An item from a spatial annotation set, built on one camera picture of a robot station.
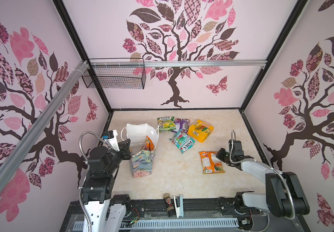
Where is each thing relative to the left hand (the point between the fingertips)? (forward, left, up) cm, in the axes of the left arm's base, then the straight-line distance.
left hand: (130, 142), depth 67 cm
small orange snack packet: (0, -44, -25) cm, 51 cm away
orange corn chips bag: (+9, -7, -16) cm, 19 cm away
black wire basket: (+50, +18, +6) cm, 54 cm away
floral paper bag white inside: (+12, -1, -21) cm, 24 cm away
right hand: (+8, -50, -25) cm, 57 cm away
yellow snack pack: (+23, -40, -22) cm, 51 cm away
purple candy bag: (+31, -27, -25) cm, 48 cm away
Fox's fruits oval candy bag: (+6, -5, -15) cm, 17 cm away
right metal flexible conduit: (+3, -84, -32) cm, 90 cm away
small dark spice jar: (-24, -19, -24) cm, 39 cm away
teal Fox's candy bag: (+16, -28, -25) cm, 41 cm away
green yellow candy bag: (+31, -16, -25) cm, 43 cm away
